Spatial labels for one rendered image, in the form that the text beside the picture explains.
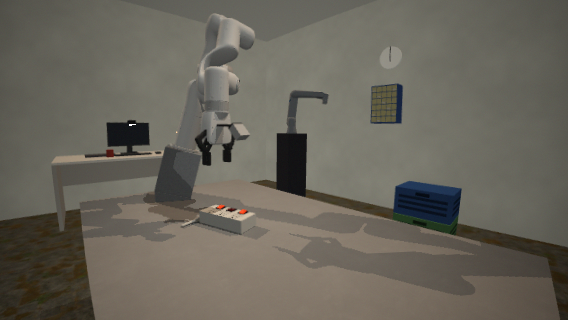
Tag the white power strip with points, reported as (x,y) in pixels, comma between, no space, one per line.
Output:
(228,219)

